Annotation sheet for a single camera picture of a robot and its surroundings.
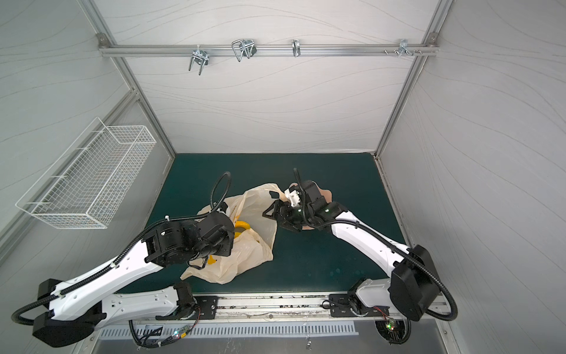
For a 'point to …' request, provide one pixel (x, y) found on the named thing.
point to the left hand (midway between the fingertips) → (228, 241)
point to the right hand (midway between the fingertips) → (271, 218)
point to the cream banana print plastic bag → (255, 236)
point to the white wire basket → (83, 186)
